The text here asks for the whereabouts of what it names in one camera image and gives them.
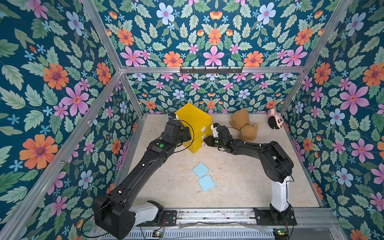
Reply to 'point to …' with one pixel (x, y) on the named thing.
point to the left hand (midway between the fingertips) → (185, 129)
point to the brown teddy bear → (240, 119)
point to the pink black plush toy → (275, 120)
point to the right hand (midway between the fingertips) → (204, 139)
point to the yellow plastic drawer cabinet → (200, 124)
